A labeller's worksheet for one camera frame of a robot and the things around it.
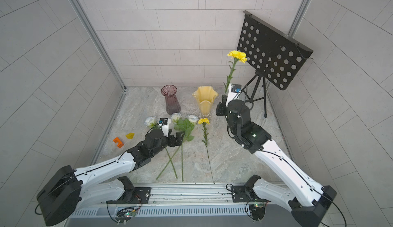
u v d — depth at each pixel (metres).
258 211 0.67
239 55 0.56
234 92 0.53
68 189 0.39
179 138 0.71
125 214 0.66
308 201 0.36
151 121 0.92
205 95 0.91
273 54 0.72
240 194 0.71
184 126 0.91
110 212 0.67
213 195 0.73
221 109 0.58
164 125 0.69
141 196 0.71
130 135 0.89
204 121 0.94
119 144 0.85
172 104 1.02
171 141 0.71
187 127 0.92
